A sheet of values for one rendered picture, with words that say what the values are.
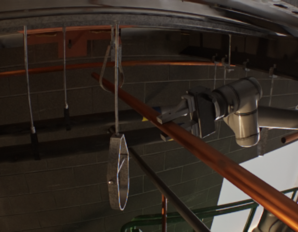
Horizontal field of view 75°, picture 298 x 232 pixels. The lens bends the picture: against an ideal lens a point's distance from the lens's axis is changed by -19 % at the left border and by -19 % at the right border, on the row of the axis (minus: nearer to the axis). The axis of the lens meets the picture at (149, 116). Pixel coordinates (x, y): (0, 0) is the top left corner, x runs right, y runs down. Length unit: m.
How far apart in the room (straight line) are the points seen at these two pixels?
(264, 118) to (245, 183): 0.57
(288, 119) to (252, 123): 0.30
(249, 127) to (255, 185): 0.39
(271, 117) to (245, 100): 0.28
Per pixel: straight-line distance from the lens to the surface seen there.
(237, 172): 0.40
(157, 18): 0.83
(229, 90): 0.67
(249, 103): 0.72
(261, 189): 0.37
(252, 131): 0.76
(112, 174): 0.84
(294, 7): 0.35
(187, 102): 0.60
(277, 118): 0.97
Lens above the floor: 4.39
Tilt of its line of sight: 18 degrees down
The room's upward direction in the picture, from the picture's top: 1 degrees clockwise
